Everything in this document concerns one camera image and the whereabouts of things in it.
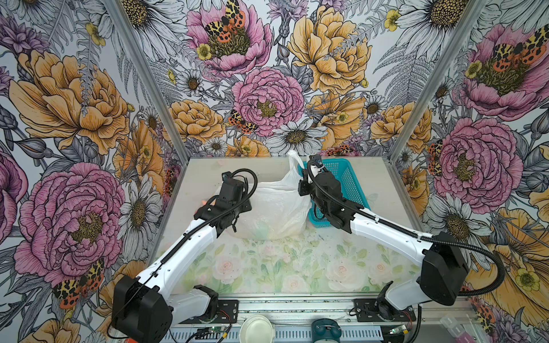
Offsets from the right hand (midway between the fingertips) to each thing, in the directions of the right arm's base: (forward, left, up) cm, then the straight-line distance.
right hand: (302, 174), depth 80 cm
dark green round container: (-46, -4, -18) cm, 49 cm away
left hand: (-7, +23, -8) cm, 25 cm away
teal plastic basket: (+20, -23, -21) cm, 37 cm away
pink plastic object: (-47, -47, -26) cm, 71 cm away
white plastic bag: (-8, +9, -11) cm, 16 cm away
